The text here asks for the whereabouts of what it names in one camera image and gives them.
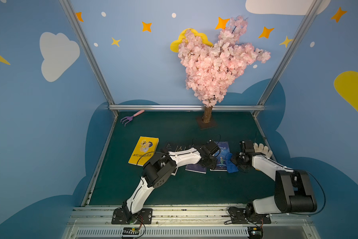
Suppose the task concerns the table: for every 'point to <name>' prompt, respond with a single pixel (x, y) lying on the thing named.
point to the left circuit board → (131, 231)
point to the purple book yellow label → (196, 168)
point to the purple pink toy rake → (127, 119)
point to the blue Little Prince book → (221, 165)
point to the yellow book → (144, 150)
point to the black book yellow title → (170, 146)
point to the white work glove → (261, 149)
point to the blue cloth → (230, 167)
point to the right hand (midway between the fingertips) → (234, 158)
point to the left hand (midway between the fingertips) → (214, 163)
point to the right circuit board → (255, 232)
